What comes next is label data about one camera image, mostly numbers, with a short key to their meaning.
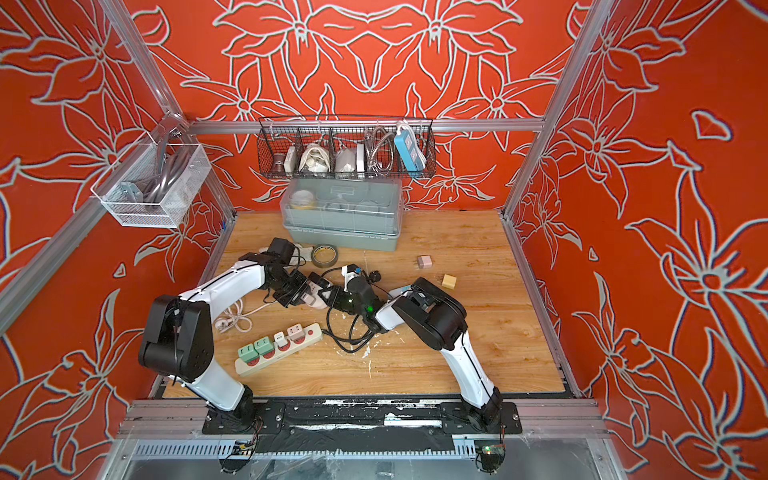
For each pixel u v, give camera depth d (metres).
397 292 0.93
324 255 1.07
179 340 0.46
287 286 0.77
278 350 0.82
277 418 0.73
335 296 0.83
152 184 0.78
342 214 0.98
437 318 0.55
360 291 0.76
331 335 0.87
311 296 0.89
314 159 0.90
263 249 1.07
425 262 1.01
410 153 0.88
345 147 0.98
